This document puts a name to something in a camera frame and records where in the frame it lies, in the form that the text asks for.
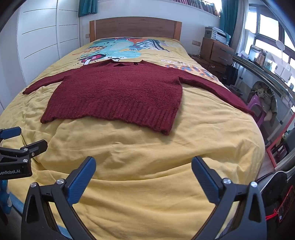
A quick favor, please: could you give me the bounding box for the white printer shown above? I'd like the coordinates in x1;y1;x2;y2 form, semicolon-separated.
205;26;231;45

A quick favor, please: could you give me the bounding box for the person's left hand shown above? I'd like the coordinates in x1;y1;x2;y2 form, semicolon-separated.
0;180;11;215

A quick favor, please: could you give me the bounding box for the desk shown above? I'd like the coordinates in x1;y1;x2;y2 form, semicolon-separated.
232;55;295;113

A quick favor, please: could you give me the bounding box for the yellow printed blanket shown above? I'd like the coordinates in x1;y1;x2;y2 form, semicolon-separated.
0;36;266;234

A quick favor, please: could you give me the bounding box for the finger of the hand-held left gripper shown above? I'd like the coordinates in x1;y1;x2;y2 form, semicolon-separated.
0;140;48;163
0;126;22;140

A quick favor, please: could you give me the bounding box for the red frame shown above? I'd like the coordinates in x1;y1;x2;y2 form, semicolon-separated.
266;129;288;167

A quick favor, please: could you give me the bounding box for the teal curtain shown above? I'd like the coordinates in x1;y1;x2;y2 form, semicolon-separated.
78;0;98;17
219;0;239;35

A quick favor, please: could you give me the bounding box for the wooden dresser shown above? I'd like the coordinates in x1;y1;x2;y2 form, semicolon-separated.
200;37;235;80

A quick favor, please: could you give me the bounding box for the window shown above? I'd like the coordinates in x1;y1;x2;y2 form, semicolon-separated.
244;9;295;61

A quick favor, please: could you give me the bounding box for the white round lamp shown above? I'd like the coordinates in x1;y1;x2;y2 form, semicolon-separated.
275;40;286;56

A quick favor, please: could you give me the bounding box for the row of books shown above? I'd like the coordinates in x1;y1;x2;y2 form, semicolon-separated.
177;0;222;16

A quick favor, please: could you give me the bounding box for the white wardrobe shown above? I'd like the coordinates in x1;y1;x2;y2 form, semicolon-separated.
0;0;80;111

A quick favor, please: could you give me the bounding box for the black bag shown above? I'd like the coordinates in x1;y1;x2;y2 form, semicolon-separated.
223;62;239;86

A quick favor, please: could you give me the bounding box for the black case with red tag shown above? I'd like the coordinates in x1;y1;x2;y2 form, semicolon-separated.
260;170;295;240

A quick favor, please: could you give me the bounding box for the pink stool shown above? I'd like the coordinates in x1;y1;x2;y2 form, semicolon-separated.
247;94;265;128

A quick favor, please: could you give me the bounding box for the brown jacket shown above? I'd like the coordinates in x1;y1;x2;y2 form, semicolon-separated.
250;81;278;121

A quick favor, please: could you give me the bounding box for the dark red knitted sweater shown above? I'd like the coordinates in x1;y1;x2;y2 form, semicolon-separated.
22;59;255;135

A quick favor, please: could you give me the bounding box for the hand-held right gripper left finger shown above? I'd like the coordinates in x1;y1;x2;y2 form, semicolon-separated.
21;156;102;240

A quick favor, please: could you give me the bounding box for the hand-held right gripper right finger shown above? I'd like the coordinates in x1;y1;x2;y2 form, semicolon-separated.
191;156;268;240

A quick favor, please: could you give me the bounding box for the wooden headboard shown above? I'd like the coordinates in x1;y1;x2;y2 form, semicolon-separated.
89;19;182;43

